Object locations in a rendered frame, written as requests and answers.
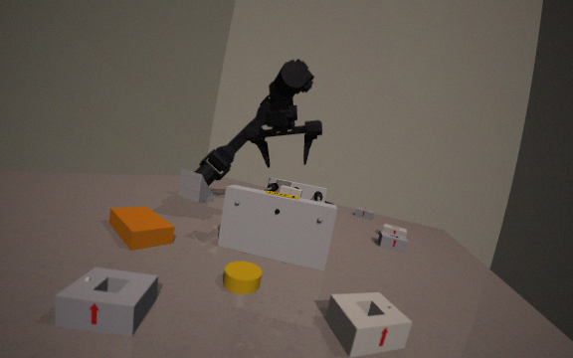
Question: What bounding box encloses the yellow short cylinder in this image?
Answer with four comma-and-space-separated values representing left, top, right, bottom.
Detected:
223, 261, 262, 294

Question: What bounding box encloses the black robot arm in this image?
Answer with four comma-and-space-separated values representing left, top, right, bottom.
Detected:
195, 60, 313, 186

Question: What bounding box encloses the orange rectangular block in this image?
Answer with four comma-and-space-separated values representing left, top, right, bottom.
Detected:
109, 207, 174, 251

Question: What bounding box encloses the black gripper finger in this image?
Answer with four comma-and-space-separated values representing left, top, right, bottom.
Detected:
303, 133, 317, 165
251, 139, 270, 168

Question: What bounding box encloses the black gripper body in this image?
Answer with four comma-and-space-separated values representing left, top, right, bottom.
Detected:
245, 100, 322, 141

